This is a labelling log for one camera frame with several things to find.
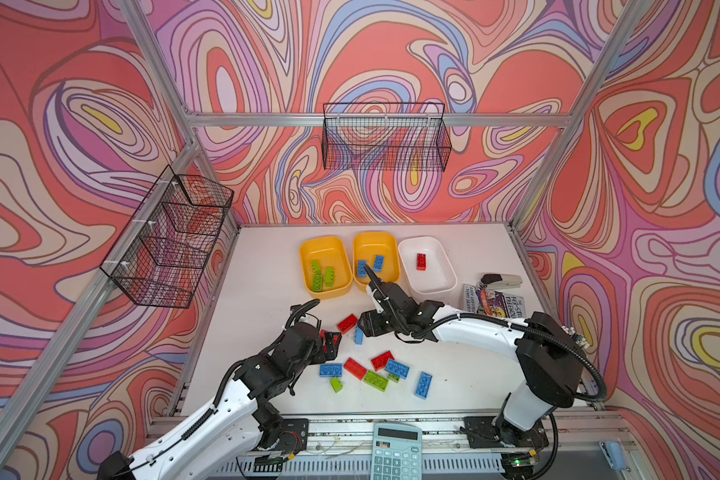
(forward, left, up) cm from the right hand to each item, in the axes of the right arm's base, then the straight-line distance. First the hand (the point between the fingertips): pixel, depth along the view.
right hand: (370, 327), depth 86 cm
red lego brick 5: (-10, +5, -4) cm, 12 cm away
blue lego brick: (-11, +12, -4) cm, 16 cm away
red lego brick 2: (+1, +14, -6) cm, 16 cm away
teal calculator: (-30, -5, -4) cm, 31 cm away
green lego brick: (+19, +17, -4) cm, 26 cm away
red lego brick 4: (-9, -2, -5) cm, 10 cm away
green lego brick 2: (-13, -1, -7) cm, 15 cm away
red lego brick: (+28, -20, -5) cm, 35 cm away
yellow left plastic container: (+27, +15, -4) cm, 31 cm away
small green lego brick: (-14, +10, -5) cm, 18 cm away
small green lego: (+25, +18, -4) cm, 31 cm away
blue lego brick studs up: (+26, -4, -3) cm, 26 cm away
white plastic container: (+26, -22, -5) cm, 34 cm away
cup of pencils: (+2, -63, -9) cm, 64 cm away
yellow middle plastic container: (+33, -5, -5) cm, 34 cm away
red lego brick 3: (+3, +7, -4) cm, 9 cm away
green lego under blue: (-13, -6, -6) cm, 15 cm away
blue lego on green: (-11, -7, -4) cm, 13 cm away
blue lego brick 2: (-15, -14, -6) cm, 21 cm away
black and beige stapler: (+16, -43, -4) cm, 46 cm away
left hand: (-5, +12, +4) cm, 13 cm away
